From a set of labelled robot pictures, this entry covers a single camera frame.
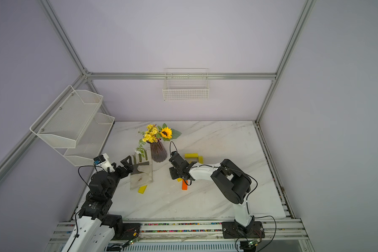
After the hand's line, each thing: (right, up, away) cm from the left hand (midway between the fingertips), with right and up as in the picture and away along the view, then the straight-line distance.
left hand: (124, 162), depth 77 cm
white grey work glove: (+3, -13, +13) cm, 18 cm away
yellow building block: (+40, -2, +21) cm, 45 cm away
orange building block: (+30, -15, +11) cm, 35 cm away
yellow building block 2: (+27, -12, +12) cm, 32 cm away
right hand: (+24, -10, +17) cm, 31 cm away
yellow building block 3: (+6, -17, +9) cm, 20 cm away
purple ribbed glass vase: (+15, +3, +14) cm, 20 cm away
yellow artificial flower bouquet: (+15, +14, +2) cm, 20 cm away
